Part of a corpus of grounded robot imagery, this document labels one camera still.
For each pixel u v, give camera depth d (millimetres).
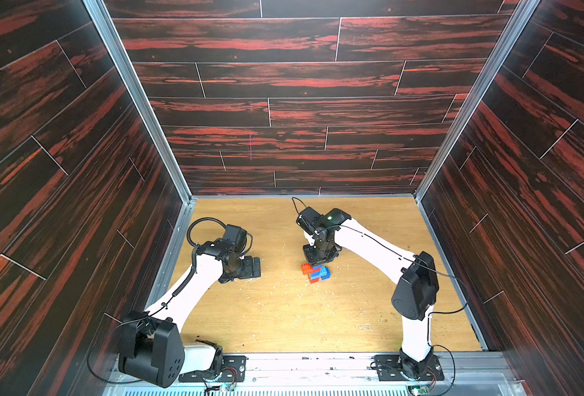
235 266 682
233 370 721
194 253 560
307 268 832
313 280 913
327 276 922
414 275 466
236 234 664
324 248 692
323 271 888
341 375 740
